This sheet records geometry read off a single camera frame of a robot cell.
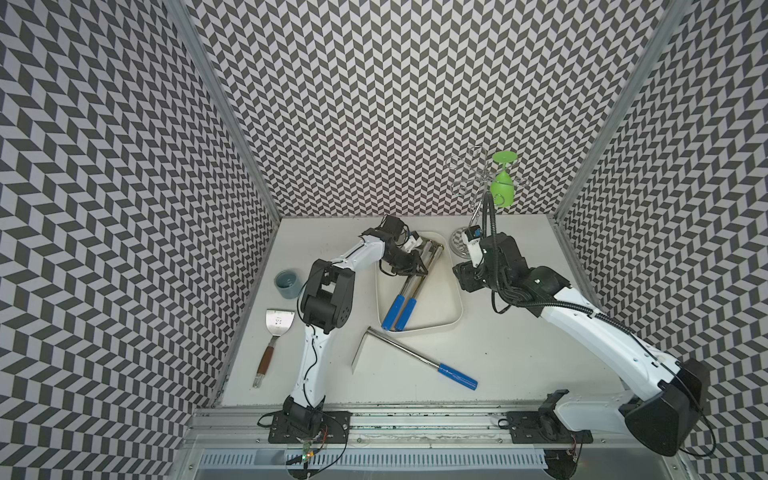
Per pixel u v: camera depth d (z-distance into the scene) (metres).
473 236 0.65
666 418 0.37
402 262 0.89
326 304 0.59
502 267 0.55
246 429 0.74
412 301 0.91
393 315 0.83
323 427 0.71
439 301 0.96
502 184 0.90
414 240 0.94
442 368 0.81
